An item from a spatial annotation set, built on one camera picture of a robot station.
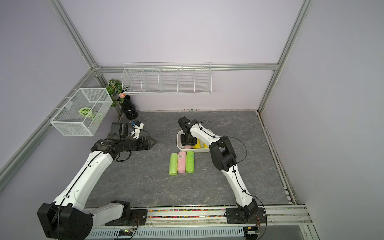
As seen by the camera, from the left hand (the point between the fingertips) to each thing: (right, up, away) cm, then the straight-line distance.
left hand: (150, 143), depth 77 cm
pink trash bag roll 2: (+15, -13, +13) cm, 24 cm away
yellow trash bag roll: (+30, -4, +21) cm, 37 cm away
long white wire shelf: (+4, +41, +23) cm, 47 cm away
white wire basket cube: (-37, +15, +1) cm, 40 cm away
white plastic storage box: (+15, -5, +17) cm, 23 cm away
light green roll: (+10, -15, +12) cm, 22 cm away
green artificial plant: (-30, +34, +20) cm, 50 cm away
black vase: (-27, +22, +34) cm, 49 cm away
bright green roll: (+20, -13, +13) cm, 27 cm away
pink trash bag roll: (+18, -4, +18) cm, 26 cm away
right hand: (+17, -2, +23) cm, 28 cm away
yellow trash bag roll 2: (+25, -3, +18) cm, 31 cm away
